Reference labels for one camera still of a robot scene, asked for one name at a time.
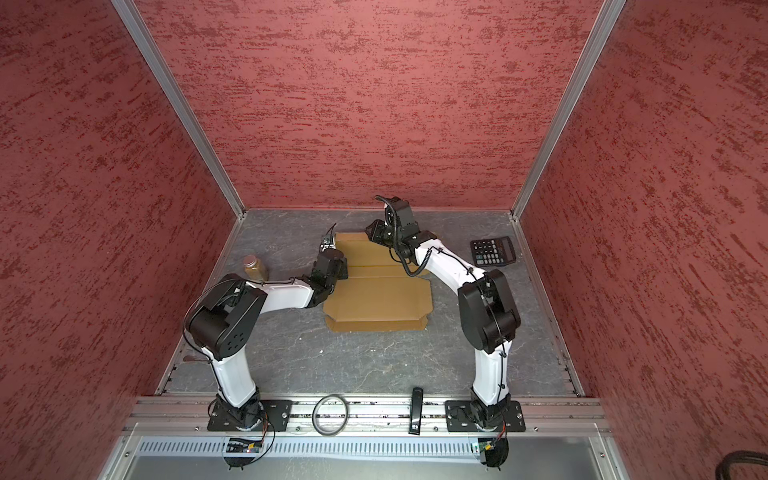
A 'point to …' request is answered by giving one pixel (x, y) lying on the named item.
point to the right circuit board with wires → (493, 451)
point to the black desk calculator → (492, 252)
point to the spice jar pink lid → (254, 269)
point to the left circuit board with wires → (240, 452)
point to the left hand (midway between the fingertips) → (338, 262)
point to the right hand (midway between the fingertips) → (365, 235)
